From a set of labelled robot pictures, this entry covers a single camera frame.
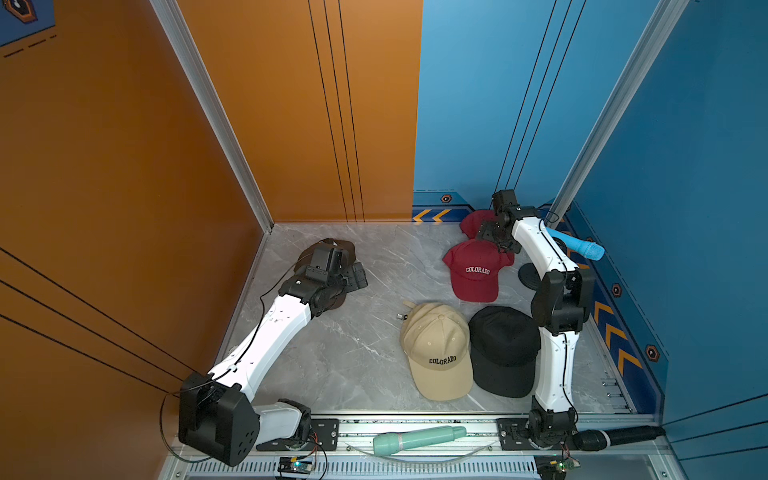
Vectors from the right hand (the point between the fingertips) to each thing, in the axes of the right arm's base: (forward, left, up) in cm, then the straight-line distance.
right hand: (494, 239), depth 100 cm
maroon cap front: (-9, +7, -5) cm, 12 cm away
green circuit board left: (-61, +58, -14) cm, 85 cm away
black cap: (-35, +3, -4) cm, 35 cm away
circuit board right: (-61, -4, -15) cm, 63 cm away
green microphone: (-57, +34, -9) cm, 67 cm away
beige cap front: (-35, +22, -1) cm, 41 cm away
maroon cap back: (+15, +4, -5) cm, 16 cm away
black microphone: (-56, -13, -9) cm, 59 cm away
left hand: (-19, +45, +7) cm, 49 cm away
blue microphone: (-15, -20, +11) cm, 27 cm away
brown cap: (0, +50, -6) cm, 51 cm away
